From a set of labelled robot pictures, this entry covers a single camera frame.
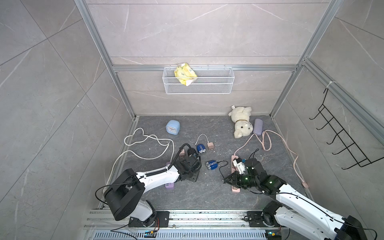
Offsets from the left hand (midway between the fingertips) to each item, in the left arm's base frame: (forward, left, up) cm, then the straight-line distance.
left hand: (195, 171), depth 87 cm
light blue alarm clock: (+31, +15, +4) cm, 35 cm away
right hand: (-8, -16, +7) cm, 19 cm away
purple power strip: (-8, +15, -1) cm, 17 cm away
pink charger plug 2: (+13, +8, -1) cm, 15 cm away
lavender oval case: (+31, -47, 0) cm, 57 cm away
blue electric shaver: (+16, -5, -1) cm, 17 cm away
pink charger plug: (+19, -12, -2) cm, 22 cm away
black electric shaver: (+15, +2, -3) cm, 16 cm away
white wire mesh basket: (+54, -12, +26) cm, 61 cm away
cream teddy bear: (+41, -36, +4) cm, 55 cm away
